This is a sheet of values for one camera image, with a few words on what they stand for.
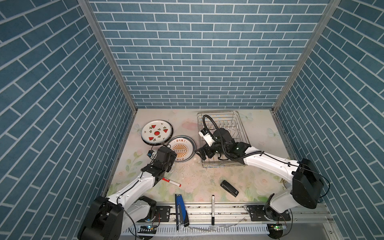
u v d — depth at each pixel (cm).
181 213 74
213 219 72
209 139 71
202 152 72
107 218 39
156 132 103
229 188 79
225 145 61
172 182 84
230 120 112
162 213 74
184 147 96
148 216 63
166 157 67
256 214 74
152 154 78
